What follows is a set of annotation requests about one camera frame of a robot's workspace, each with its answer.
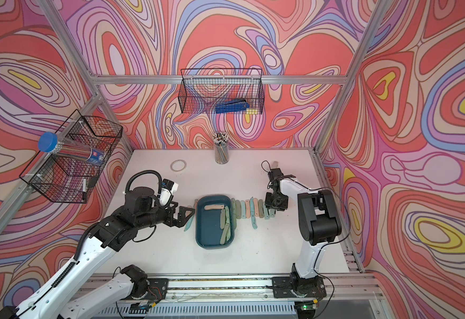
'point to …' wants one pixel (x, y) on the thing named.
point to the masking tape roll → (178, 165)
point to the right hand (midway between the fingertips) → (274, 211)
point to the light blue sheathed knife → (267, 214)
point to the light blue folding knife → (243, 209)
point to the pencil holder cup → (221, 147)
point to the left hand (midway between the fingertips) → (188, 208)
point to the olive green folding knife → (238, 209)
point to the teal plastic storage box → (227, 201)
